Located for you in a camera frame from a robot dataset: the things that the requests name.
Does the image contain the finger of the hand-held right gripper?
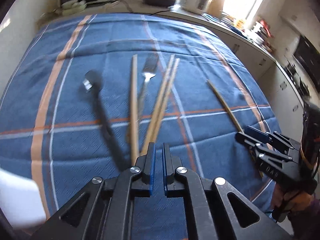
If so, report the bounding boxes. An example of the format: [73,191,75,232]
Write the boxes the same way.
[244,126,294,151]
[235,132,292,164]

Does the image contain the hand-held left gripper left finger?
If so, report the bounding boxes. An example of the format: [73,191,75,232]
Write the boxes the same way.
[32,142,157,240]

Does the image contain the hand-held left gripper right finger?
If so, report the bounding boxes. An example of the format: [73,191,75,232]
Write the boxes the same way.
[162,142,293,240]

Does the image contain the wooden chopstick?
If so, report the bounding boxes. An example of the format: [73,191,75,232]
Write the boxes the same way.
[140,54,175,155]
[129,54,141,164]
[206,79,245,133]
[146,58,181,153]

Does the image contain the metal fork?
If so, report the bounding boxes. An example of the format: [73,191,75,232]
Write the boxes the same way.
[136,54,160,115]

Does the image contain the black plastic spoon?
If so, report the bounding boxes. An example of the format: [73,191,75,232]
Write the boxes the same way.
[79,70,127,172]

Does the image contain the white utensil holder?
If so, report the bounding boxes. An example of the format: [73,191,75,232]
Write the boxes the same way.
[0,169,47,229]

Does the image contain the person's right forearm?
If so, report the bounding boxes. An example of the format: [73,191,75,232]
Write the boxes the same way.
[287,195,320,240]

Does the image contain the person's right hand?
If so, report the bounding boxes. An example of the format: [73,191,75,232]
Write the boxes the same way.
[272,185,283,210]

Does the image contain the gas stove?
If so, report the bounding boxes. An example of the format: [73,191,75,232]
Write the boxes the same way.
[285,62,312,95]

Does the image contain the white kitchen base cabinets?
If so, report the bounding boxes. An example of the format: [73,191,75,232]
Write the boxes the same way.
[170,5,313,140]

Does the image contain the black range hood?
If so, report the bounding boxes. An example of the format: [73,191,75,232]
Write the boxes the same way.
[293,35,320,93]

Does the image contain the blue plaid tablecloth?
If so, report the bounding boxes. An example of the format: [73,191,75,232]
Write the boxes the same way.
[0,12,283,240]

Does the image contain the red container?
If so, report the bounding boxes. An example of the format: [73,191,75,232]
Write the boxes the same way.
[259,19,272,34]

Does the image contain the wooden cutting board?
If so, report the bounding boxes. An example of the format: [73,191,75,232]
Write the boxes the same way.
[207,0,225,18]

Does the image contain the white pressure cooker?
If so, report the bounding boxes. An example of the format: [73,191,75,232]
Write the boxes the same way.
[180,0,210,15]

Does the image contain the white wall cabinet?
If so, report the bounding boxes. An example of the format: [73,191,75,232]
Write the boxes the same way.
[280,0,320,35]

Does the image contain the black power cable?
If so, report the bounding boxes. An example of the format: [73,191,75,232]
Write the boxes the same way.
[120,0,173,15]

